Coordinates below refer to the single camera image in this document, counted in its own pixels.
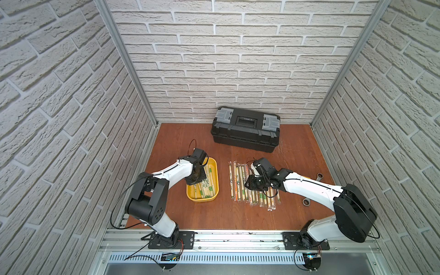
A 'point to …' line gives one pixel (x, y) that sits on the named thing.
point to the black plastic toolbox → (255, 129)
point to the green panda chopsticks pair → (278, 197)
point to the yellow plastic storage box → (190, 191)
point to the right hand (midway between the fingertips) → (248, 185)
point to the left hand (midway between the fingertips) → (201, 176)
